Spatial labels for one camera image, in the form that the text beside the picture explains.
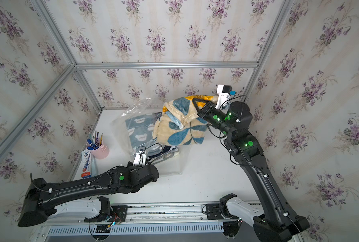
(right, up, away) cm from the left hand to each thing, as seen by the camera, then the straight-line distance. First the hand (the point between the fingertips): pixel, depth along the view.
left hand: (146, 162), depth 75 cm
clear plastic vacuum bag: (+13, -3, +13) cm, 18 cm away
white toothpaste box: (-38, -5, +11) cm, 39 cm away
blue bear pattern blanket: (-9, +15, +18) cm, 25 cm away
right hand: (+23, +28, -19) cm, 41 cm away
